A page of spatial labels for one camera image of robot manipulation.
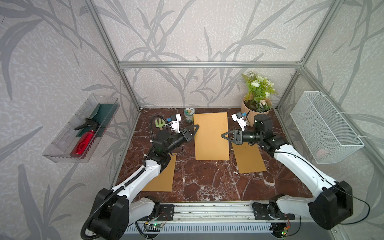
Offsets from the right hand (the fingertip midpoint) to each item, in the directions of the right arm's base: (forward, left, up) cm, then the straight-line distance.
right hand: (222, 136), depth 71 cm
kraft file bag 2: (+2, -19, -28) cm, 34 cm away
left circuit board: (-34, +33, -28) cm, 55 cm away
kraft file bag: (-3, +6, -3) cm, 7 cm away
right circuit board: (-36, -29, -29) cm, 54 cm away
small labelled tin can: (+34, +19, -19) cm, 43 cm away
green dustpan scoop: (+11, +61, +4) cm, 62 cm away
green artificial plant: (+33, -26, +2) cm, 42 cm away
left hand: (+3, +11, +2) cm, 12 cm away
